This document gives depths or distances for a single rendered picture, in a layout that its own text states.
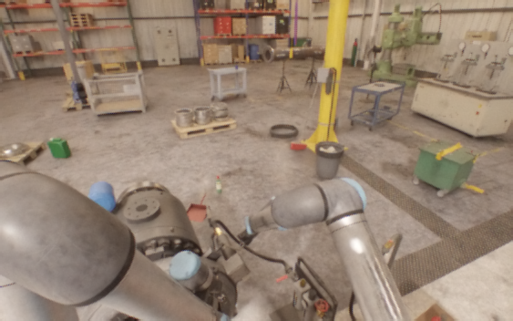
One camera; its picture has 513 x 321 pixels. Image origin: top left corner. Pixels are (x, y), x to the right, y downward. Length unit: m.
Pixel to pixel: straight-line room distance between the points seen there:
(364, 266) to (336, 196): 0.19
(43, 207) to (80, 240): 0.05
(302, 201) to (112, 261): 0.51
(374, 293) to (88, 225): 0.64
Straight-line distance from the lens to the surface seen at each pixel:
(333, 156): 3.49
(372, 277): 0.75
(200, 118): 5.28
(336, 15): 4.16
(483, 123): 6.31
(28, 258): 0.35
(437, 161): 3.75
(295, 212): 0.74
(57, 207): 0.35
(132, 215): 1.68
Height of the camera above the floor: 1.90
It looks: 28 degrees down
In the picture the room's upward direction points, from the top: 1 degrees counter-clockwise
